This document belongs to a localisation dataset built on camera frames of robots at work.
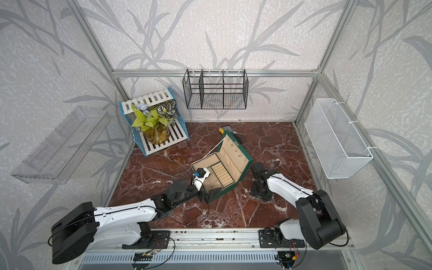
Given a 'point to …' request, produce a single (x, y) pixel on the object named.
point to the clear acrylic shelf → (53, 158)
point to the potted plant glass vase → (153, 122)
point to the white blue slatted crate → (178, 131)
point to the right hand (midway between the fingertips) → (256, 193)
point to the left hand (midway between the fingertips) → (215, 182)
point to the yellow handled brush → (228, 128)
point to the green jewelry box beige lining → (228, 166)
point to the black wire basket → (216, 89)
